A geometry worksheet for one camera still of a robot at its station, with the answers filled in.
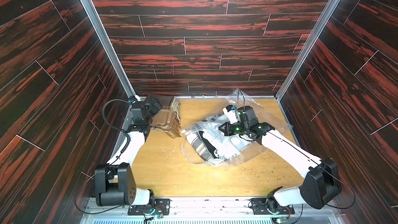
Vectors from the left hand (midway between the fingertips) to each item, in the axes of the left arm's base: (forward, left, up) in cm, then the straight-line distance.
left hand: (156, 103), depth 86 cm
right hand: (-11, -37, -6) cm, 39 cm away
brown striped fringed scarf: (+1, -4, -15) cm, 16 cm away
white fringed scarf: (-19, -37, -11) cm, 43 cm away
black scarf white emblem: (-17, -32, -18) cm, 40 cm away
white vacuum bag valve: (-15, -45, -13) cm, 49 cm away
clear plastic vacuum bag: (-17, -55, -21) cm, 61 cm away
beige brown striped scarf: (-14, -24, -21) cm, 35 cm away
